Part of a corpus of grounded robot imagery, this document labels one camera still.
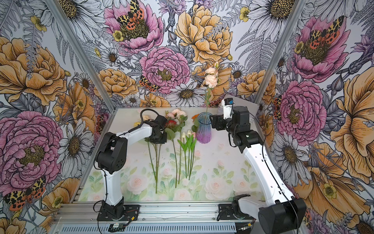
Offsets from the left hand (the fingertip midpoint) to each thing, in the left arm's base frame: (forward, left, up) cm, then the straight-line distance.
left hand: (161, 144), depth 98 cm
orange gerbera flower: (+17, -24, +2) cm, 30 cm away
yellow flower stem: (-1, +3, -2) cm, 4 cm away
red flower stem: (+7, -6, +2) cm, 10 cm away
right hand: (-2, -32, +27) cm, 42 cm away
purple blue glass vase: (+7, -29, +1) cm, 30 cm away
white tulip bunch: (0, -17, -2) cm, 18 cm away
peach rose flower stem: (+25, -12, +3) cm, 28 cm away
